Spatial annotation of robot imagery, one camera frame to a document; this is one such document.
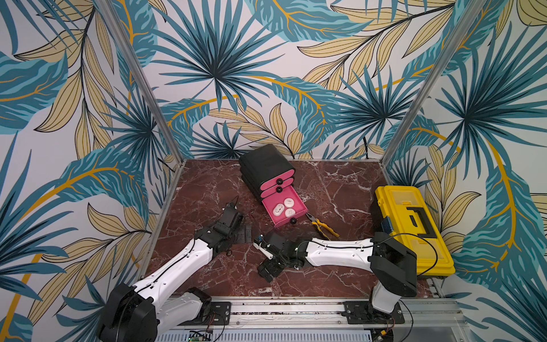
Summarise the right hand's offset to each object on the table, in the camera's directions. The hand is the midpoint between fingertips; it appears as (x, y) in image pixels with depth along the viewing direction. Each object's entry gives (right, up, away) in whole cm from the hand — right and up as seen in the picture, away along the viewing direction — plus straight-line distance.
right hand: (266, 264), depth 82 cm
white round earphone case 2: (+10, +18, +15) cm, 25 cm away
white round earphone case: (+10, +22, +18) cm, 30 cm away
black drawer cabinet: (-1, +36, +11) cm, 38 cm away
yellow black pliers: (+23, +13, +13) cm, 29 cm away
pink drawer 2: (+5, +29, +14) cm, 32 cm away
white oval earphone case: (+5, +19, +16) cm, 25 cm away
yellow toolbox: (+54, +16, -5) cm, 56 cm away
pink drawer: (+5, +32, +9) cm, 34 cm away
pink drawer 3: (+5, +24, +16) cm, 30 cm away
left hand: (-11, +11, +2) cm, 16 cm away
